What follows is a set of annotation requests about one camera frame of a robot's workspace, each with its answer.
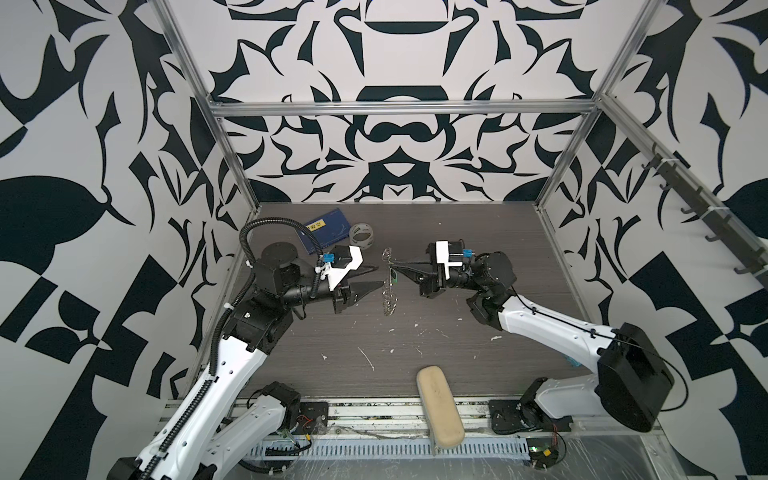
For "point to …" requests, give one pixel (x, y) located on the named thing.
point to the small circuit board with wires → (543, 452)
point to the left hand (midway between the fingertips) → (379, 266)
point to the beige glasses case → (442, 413)
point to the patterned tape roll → (362, 235)
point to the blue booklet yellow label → (326, 228)
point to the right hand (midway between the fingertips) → (397, 268)
